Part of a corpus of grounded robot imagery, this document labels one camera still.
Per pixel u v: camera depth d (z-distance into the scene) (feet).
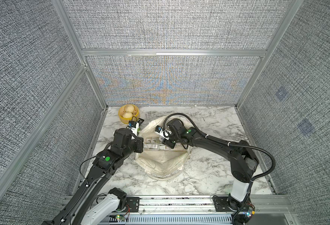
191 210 2.41
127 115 3.53
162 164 2.63
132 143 2.02
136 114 3.59
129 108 3.60
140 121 3.49
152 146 3.01
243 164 1.58
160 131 2.45
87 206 1.36
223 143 1.67
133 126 2.02
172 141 2.42
